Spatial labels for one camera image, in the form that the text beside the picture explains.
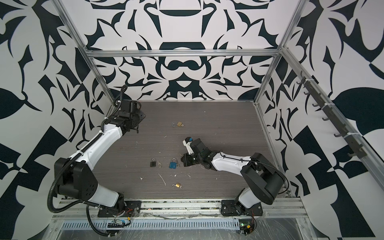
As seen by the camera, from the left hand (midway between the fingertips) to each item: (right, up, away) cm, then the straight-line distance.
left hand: (141, 111), depth 85 cm
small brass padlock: (+19, -8, +21) cm, 30 cm away
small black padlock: (+6, -31, +4) cm, 32 cm away
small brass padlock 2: (+21, -40, -4) cm, 45 cm away
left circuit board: (-8, -55, -12) cm, 56 cm away
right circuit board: (+54, -55, -14) cm, 78 cm away
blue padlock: (+17, -31, +3) cm, 36 cm away
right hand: (+22, -27, -1) cm, 35 cm away
